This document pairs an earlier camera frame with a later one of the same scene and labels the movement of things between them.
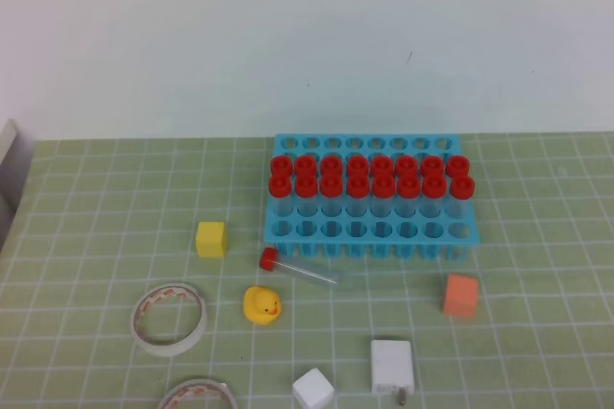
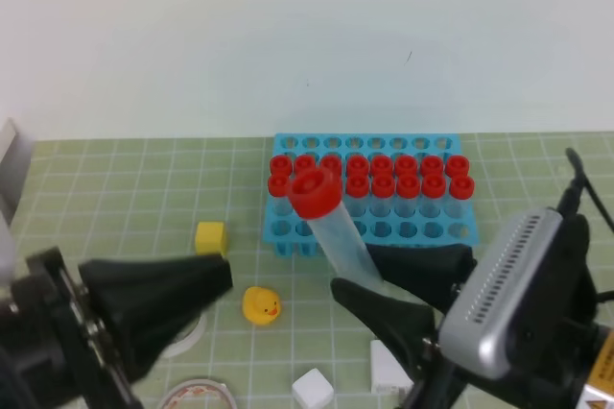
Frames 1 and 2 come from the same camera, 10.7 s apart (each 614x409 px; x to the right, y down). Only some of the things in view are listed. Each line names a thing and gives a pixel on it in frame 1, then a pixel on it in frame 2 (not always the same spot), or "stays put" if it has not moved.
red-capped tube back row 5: [382, 166] stays put
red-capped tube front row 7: [435, 191] stays put
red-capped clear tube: [270, 260] → [315, 193]
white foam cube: [313, 390] stays put
